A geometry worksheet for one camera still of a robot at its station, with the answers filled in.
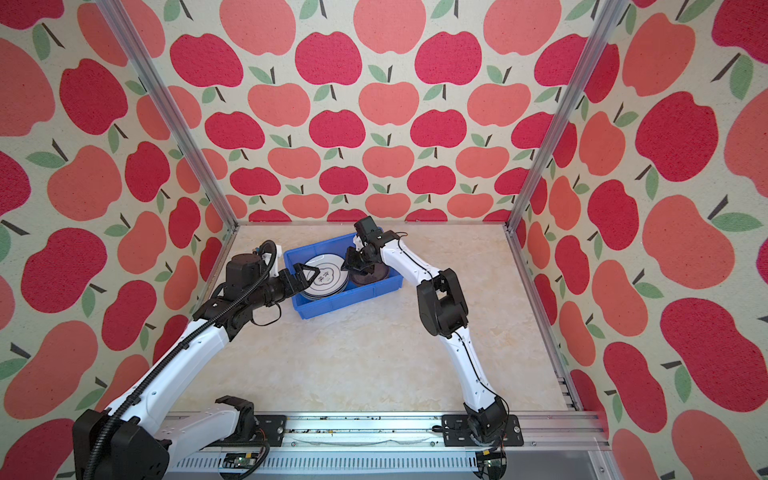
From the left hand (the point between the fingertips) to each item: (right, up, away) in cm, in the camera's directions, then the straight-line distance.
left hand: (314, 277), depth 78 cm
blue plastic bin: (+9, -8, +18) cm, 22 cm away
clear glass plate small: (+17, 0, +19) cm, 25 cm away
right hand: (+7, +2, +20) cm, 21 cm away
